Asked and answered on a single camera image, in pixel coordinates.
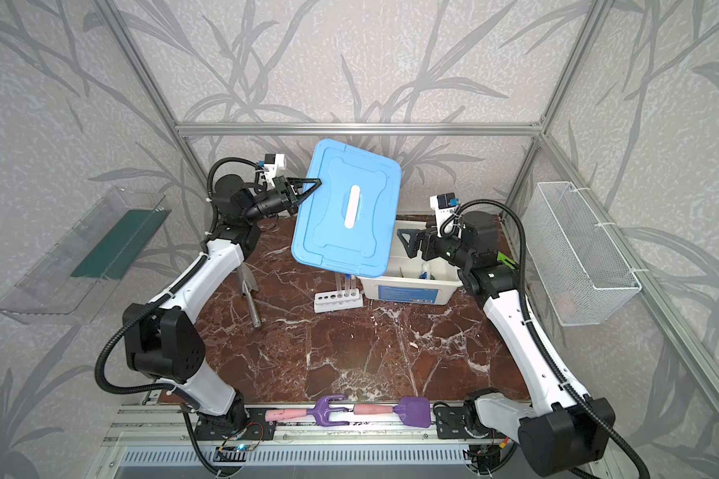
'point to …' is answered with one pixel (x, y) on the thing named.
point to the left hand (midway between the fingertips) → (322, 179)
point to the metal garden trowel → (249, 284)
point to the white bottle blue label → (425, 271)
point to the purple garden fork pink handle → (321, 411)
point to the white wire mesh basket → (575, 263)
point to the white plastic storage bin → (411, 280)
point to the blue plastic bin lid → (349, 222)
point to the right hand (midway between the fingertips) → (415, 220)
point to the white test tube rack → (338, 300)
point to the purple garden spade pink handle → (414, 411)
